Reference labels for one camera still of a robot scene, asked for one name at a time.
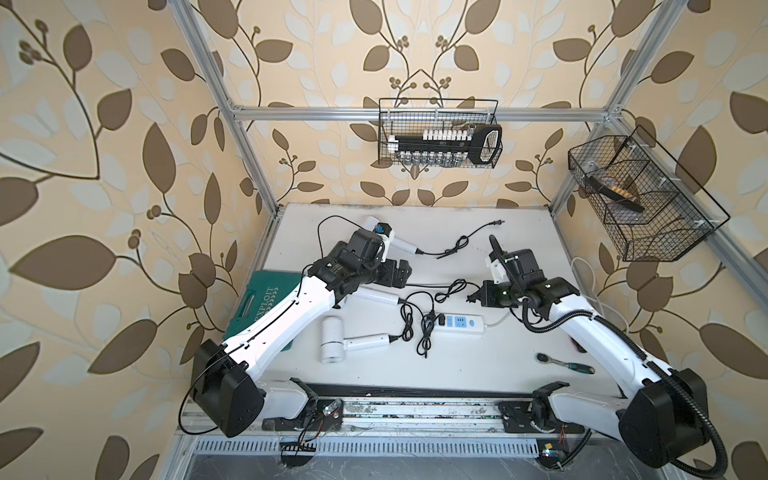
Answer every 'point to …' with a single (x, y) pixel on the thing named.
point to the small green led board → (331, 408)
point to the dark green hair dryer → (490, 294)
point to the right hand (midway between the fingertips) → (477, 294)
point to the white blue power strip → (460, 322)
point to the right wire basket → (651, 208)
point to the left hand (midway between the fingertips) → (393, 263)
